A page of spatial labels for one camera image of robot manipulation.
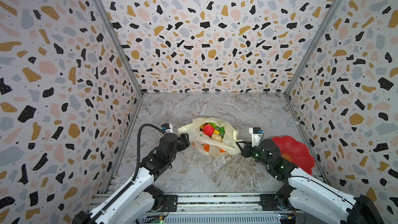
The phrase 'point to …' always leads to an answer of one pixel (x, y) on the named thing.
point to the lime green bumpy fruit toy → (213, 124)
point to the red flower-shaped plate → (297, 151)
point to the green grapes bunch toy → (221, 129)
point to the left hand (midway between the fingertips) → (185, 136)
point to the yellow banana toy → (216, 131)
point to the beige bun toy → (216, 137)
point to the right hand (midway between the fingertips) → (237, 142)
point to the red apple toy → (208, 129)
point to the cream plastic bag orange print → (207, 146)
